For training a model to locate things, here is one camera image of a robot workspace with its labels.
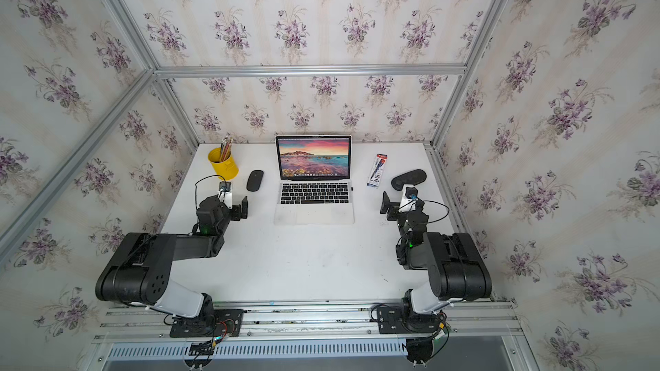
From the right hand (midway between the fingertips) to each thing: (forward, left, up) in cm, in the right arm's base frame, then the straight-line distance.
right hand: (401, 193), depth 89 cm
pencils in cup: (+17, +67, +4) cm, 69 cm away
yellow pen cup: (+13, +68, -3) cm, 69 cm away
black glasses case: (+13, -8, -8) cm, 18 cm away
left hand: (0, +61, -3) cm, 61 cm away
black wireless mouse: (+11, +57, -8) cm, 59 cm away
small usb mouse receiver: (+9, +17, -11) cm, 22 cm away
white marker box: (+18, +6, -9) cm, 21 cm away
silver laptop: (+10, +32, -10) cm, 35 cm away
